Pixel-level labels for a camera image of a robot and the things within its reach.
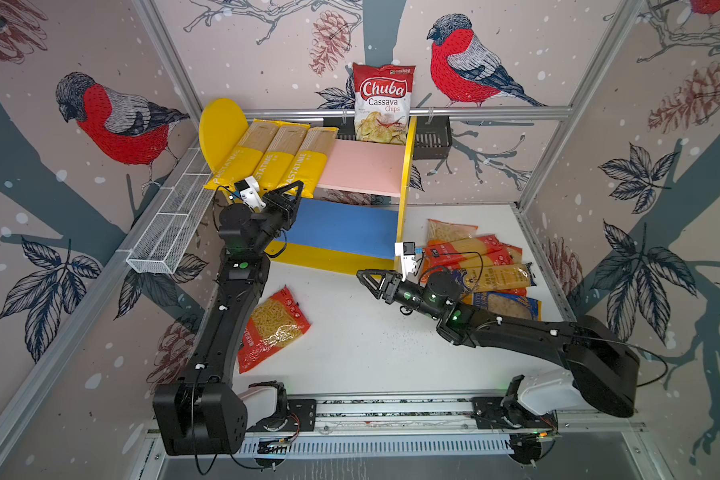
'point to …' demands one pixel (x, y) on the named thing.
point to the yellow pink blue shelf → (355, 219)
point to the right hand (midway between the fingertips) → (355, 283)
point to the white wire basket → (164, 242)
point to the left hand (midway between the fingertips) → (302, 183)
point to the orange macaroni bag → (443, 232)
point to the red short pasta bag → (509, 255)
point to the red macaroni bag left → (275, 321)
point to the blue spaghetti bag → (500, 277)
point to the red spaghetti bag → (451, 253)
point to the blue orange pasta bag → (508, 305)
